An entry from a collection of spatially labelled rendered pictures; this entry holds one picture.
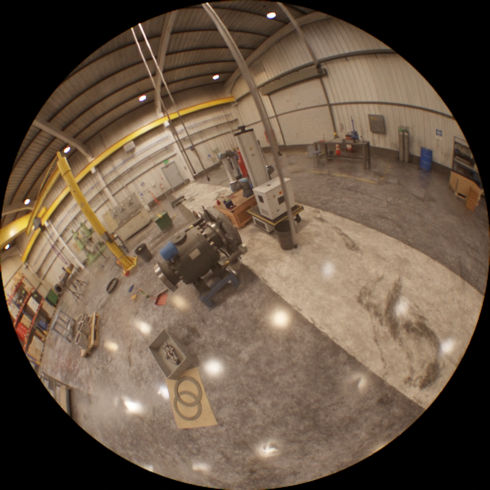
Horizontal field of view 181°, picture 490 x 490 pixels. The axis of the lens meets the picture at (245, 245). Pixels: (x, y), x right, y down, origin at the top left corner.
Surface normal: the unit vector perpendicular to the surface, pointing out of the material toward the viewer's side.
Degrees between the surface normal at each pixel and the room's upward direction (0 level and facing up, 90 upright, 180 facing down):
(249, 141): 90
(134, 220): 90
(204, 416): 0
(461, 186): 90
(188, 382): 0
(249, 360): 0
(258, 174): 90
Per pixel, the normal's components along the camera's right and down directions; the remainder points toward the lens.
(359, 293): -0.33, -0.72
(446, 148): -0.78, 0.57
